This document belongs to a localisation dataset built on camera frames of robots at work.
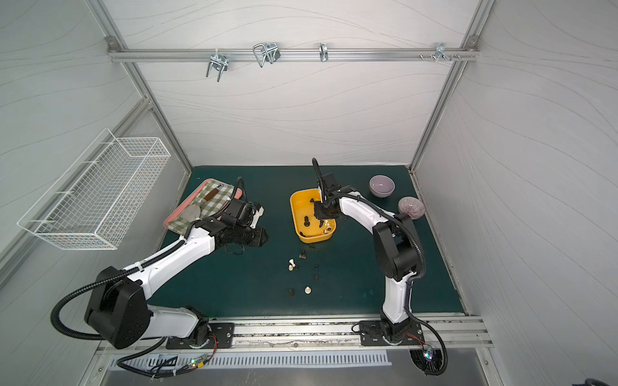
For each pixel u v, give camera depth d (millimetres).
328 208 699
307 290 819
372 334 735
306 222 984
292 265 879
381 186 1106
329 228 979
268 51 766
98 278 425
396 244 505
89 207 665
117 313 409
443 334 763
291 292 805
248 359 702
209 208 1043
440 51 764
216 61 780
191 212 1011
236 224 651
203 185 1115
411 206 1038
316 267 877
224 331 736
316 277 842
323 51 784
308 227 987
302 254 905
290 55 794
